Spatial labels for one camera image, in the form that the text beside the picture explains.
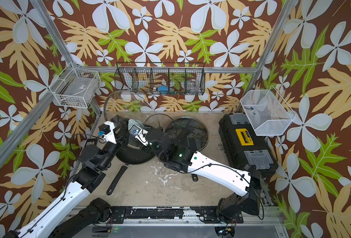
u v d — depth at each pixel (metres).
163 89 0.94
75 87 0.84
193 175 0.77
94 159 0.48
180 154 0.46
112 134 0.55
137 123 0.62
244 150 0.78
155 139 0.44
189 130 0.96
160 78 0.98
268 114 0.82
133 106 1.20
